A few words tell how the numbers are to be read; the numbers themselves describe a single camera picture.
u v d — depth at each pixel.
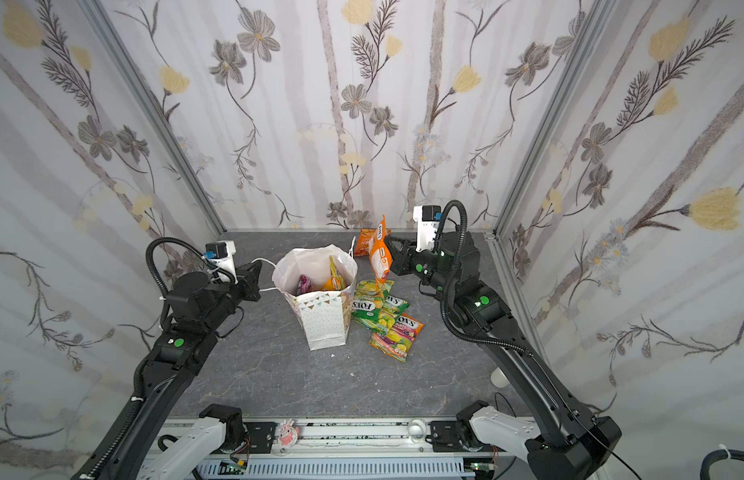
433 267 0.55
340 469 0.70
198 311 0.52
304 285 0.87
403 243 0.58
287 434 0.72
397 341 0.87
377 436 0.76
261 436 0.73
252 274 0.68
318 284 0.95
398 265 0.57
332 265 0.84
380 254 0.65
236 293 0.61
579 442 0.37
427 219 0.56
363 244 1.15
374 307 0.93
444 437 0.73
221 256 0.58
